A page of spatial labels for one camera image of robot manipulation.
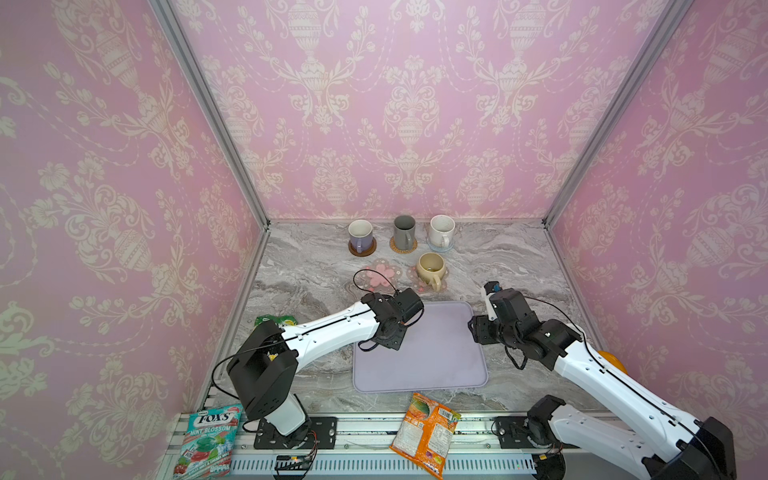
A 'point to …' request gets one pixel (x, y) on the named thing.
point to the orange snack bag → (426, 433)
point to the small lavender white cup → (360, 234)
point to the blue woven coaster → (436, 249)
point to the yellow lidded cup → (613, 360)
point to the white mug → (442, 231)
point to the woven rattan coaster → (394, 247)
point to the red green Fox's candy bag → (207, 446)
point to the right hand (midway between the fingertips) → (478, 322)
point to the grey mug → (404, 232)
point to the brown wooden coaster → (366, 253)
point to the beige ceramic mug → (430, 268)
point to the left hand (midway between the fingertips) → (390, 339)
